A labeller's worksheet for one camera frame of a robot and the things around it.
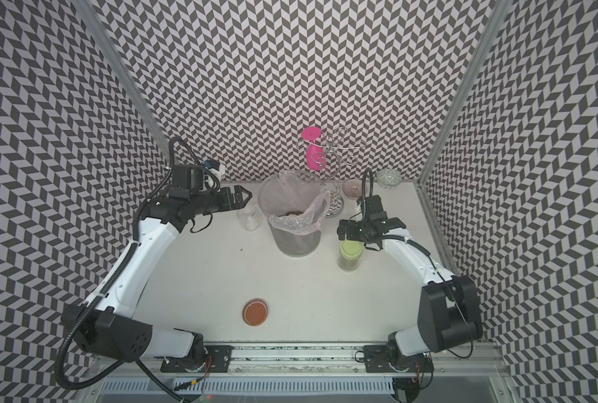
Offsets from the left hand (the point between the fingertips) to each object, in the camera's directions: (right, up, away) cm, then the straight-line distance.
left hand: (240, 199), depth 76 cm
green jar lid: (+35, -17, +7) cm, 40 cm away
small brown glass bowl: (+40, +6, +37) cm, 55 cm away
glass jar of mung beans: (-2, -8, +22) cm, 23 cm away
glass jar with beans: (+35, -24, +14) cm, 45 cm away
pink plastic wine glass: (+23, +17, +21) cm, 36 cm away
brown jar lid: (+3, -37, +5) cm, 38 cm away
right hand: (+36, -13, +11) cm, 39 cm away
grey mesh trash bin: (+14, -15, +9) cm, 23 cm away
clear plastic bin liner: (+16, 0, +18) cm, 24 cm away
